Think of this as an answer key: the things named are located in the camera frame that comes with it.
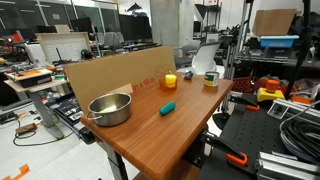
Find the can of corn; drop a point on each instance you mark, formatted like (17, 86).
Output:
(211, 80)

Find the black perforated breadboard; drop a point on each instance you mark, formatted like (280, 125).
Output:
(253, 133)

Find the stainless steel pot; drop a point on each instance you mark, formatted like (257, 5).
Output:
(113, 116)

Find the large cardboard panel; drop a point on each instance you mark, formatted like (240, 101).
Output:
(110, 71)

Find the teal capsule toy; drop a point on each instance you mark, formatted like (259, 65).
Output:
(167, 108)

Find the small gray toy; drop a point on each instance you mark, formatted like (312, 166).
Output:
(188, 75)

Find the aluminium rail with plate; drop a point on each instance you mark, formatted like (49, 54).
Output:
(296, 108)

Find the white side desk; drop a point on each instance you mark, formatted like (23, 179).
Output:
(43, 113)

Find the orange floor tape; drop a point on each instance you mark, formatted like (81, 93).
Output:
(21, 170)

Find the aluminium extrusion block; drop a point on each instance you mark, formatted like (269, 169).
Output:
(286, 168)

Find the gray table leg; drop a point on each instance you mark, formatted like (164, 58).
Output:
(115, 161)

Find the small black monitor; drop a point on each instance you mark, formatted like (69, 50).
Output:
(81, 25)

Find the small orange bowl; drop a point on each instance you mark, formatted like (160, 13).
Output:
(162, 87)

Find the large black monitor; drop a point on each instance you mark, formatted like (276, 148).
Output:
(135, 27)

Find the red mesh basket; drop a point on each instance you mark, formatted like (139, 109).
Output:
(241, 85)

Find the black orange tool case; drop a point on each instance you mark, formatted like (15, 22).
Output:
(31, 78)

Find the black labelled control box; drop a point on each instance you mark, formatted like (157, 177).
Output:
(68, 110)

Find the yellow emergency stop button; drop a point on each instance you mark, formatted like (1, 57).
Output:
(268, 95)

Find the gray office chair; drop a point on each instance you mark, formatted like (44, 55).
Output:
(111, 40)

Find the white framed board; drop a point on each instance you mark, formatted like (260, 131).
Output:
(66, 45)

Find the brown cardboard box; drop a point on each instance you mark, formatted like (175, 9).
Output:
(273, 21)

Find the black tripod pole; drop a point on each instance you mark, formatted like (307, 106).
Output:
(301, 50)

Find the blue plastic bin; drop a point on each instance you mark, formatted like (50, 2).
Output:
(278, 41)

